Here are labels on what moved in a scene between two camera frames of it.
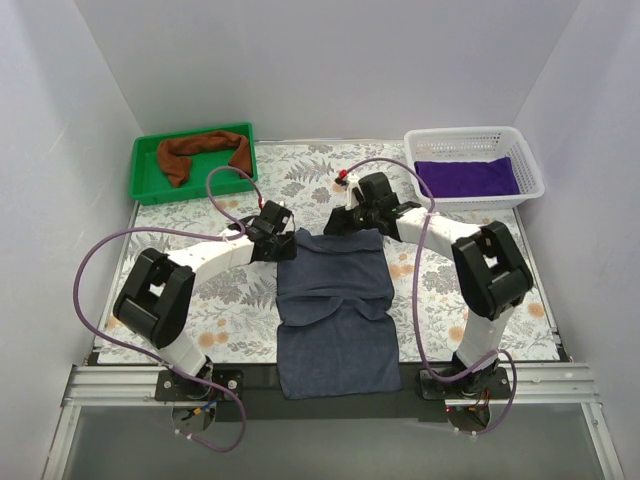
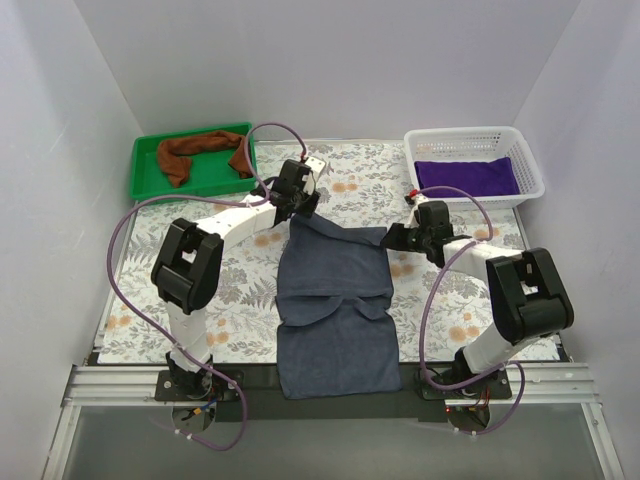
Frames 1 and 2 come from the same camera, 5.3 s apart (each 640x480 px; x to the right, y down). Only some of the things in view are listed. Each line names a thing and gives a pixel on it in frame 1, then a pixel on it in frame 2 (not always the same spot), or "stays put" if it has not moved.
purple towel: (469, 177) stays put
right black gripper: (347, 220) to (400, 236)
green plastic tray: (150, 182) stays put
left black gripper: (282, 248) to (304, 203)
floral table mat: (231, 315) stays put
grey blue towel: (335, 326) stays put
